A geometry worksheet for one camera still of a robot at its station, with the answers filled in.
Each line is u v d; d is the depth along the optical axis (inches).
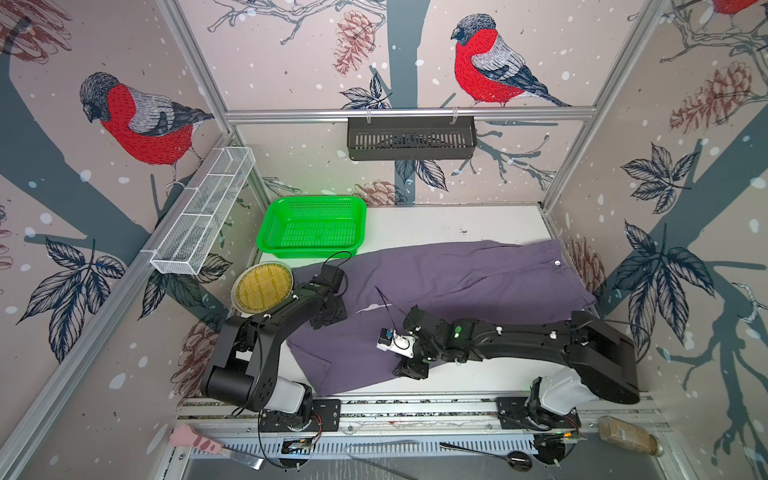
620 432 26.4
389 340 26.8
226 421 29.1
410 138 40.8
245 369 17.0
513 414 28.7
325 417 28.8
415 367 26.8
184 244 28.1
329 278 29.3
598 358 16.8
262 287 38.4
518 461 26.0
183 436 27.1
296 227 45.9
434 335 24.3
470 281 38.4
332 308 28.1
